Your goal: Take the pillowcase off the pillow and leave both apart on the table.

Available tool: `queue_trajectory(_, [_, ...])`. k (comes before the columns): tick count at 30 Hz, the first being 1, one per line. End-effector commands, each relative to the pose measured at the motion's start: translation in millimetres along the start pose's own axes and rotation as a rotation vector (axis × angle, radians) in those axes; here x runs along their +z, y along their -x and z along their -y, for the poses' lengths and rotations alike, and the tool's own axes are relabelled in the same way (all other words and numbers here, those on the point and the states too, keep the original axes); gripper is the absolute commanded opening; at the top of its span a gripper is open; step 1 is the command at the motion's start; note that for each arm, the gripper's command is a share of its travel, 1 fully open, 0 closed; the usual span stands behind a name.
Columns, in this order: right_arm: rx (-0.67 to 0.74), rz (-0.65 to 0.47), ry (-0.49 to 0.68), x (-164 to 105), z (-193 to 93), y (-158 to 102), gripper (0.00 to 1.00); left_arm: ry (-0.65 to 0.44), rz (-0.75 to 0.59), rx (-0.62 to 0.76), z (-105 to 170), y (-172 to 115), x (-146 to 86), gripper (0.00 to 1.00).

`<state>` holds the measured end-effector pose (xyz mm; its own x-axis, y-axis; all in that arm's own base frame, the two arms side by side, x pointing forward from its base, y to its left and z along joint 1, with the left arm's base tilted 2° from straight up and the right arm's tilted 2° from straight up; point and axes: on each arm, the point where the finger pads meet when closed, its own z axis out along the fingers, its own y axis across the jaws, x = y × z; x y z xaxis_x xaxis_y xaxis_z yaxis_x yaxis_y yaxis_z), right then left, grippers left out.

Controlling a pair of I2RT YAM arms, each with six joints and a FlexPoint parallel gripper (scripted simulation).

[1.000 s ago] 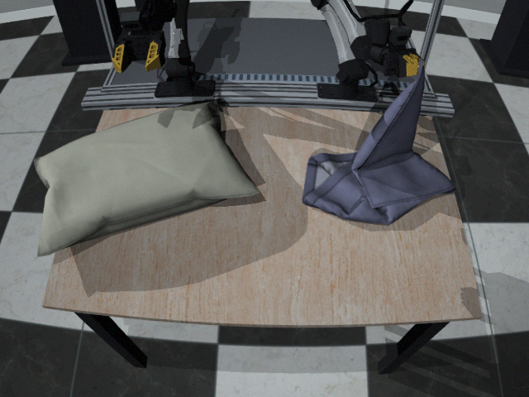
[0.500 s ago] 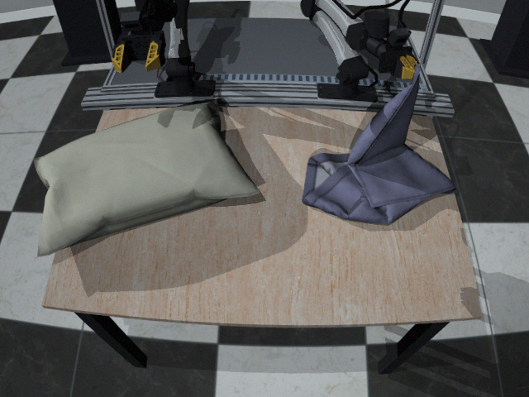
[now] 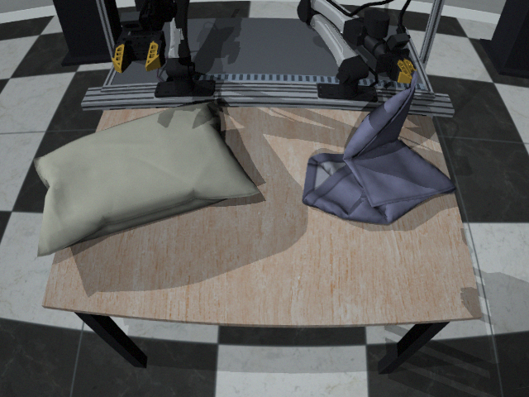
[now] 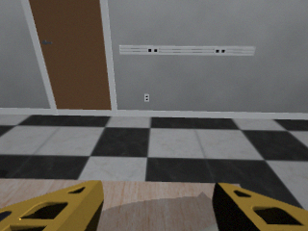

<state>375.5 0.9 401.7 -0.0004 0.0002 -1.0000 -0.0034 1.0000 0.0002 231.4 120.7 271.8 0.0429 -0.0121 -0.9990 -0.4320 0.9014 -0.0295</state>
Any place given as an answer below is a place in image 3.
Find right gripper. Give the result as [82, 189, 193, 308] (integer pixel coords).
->
[112, 23, 166, 73]

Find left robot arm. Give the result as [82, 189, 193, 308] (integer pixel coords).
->
[297, 0, 411, 103]

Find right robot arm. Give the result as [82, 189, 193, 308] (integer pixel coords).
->
[120, 0, 215, 98]

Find grey slotted metal crossbar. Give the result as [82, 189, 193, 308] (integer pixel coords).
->
[81, 87, 455, 117]

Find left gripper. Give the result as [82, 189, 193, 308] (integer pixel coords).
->
[374, 43, 417, 84]

